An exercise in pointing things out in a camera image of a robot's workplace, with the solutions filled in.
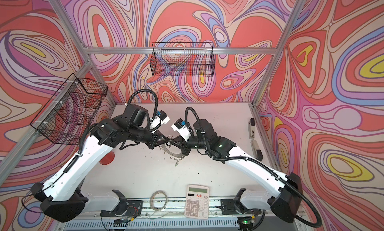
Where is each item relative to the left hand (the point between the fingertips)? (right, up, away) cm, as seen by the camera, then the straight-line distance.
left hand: (169, 140), depth 64 cm
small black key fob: (0, 0, +1) cm, 1 cm away
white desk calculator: (+12, -32, +10) cm, 36 cm away
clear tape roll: (-11, -33, +12) cm, 37 cm away
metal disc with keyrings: (0, -7, +8) cm, 10 cm away
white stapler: (+51, +5, +38) cm, 64 cm away
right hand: (+2, -3, +4) cm, 5 cm away
